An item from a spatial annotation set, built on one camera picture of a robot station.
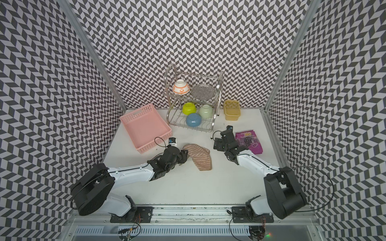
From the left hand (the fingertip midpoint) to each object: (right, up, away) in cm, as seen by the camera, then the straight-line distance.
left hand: (184, 152), depth 88 cm
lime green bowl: (+1, +28, +20) cm, 35 cm away
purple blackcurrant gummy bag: (+41, +7, +7) cm, 42 cm away
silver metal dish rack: (+5, +30, -5) cm, 31 cm away
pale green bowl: (+14, +26, +17) cm, 34 cm away
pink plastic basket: (-29, +14, +20) cm, 38 cm away
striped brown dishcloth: (+10, -2, 0) cm, 10 cm away
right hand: (+23, +5, +2) cm, 24 cm away
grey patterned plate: (+12, +40, +23) cm, 48 cm away
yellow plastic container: (+35, +28, +31) cm, 54 cm away
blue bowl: (+5, +20, +15) cm, 25 cm away
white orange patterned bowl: (-2, +39, +1) cm, 39 cm away
